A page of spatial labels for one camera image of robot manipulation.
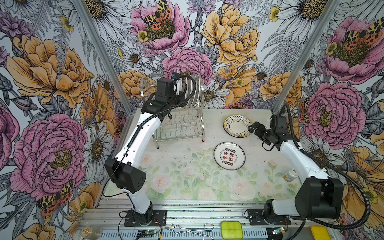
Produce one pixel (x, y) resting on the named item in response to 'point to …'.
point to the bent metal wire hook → (178, 229)
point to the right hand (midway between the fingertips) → (254, 134)
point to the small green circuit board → (147, 231)
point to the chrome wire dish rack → (182, 122)
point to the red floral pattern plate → (229, 156)
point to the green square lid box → (231, 230)
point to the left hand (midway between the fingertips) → (180, 98)
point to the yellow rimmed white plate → (237, 126)
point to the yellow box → (320, 232)
